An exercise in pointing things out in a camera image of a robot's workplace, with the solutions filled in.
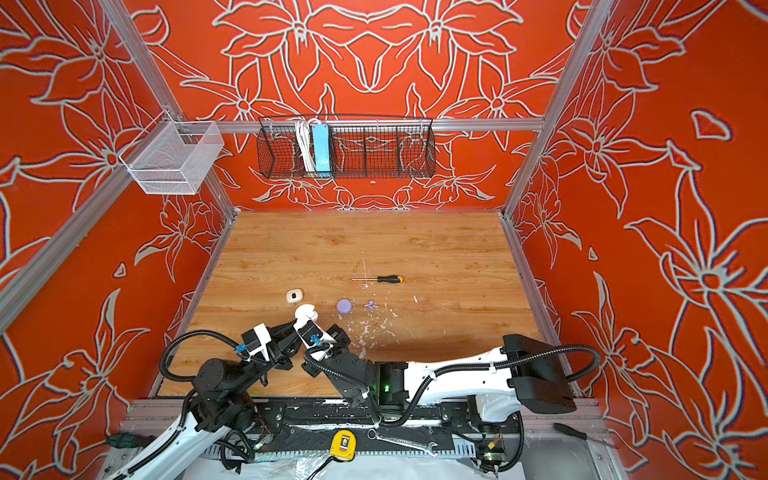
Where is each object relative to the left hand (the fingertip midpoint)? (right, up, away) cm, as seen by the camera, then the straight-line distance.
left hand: (304, 323), depth 65 cm
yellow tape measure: (+8, -30, +3) cm, 31 cm away
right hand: (-1, 0, -3) cm, 3 cm away
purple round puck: (+5, -3, +28) cm, 28 cm away
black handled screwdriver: (+65, -28, +5) cm, 71 cm away
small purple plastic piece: (+14, -2, +28) cm, 31 cm away
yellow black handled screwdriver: (+18, +5, +34) cm, 39 cm away
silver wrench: (+15, -29, +6) cm, 33 cm away
